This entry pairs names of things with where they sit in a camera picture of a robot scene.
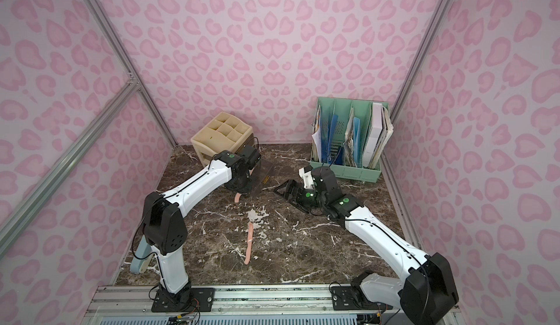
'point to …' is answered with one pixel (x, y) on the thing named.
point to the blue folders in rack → (327, 128)
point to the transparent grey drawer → (259, 175)
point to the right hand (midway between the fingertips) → (279, 196)
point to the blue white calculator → (143, 249)
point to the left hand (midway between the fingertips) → (244, 185)
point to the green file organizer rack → (348, 137)
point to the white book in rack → (378, 134)
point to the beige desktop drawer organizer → (222, 132)
